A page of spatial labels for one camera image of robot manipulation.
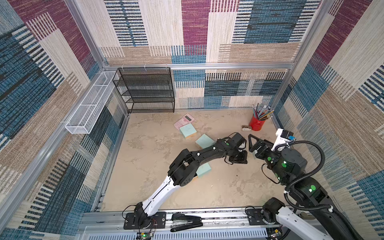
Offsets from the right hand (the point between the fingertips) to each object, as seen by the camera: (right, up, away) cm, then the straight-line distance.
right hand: (256, 141), depth 67 cm
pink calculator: (-33, +11, +45) cm, 57 cm away
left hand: (+5, -15, +20) cm, 25 cm away
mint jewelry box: (-22, -18, +20) cm, 35 cm away
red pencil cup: (+15, +7, +36) cm, 40 cm away
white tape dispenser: (+10, +4, +40) cm, 42 cm away
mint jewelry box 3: (-31, +3, +38) cm, 50 cm away
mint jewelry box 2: (-20, -4, +31) cm, 38 cm away
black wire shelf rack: (-62, +33, +41) cm, 81 cm away
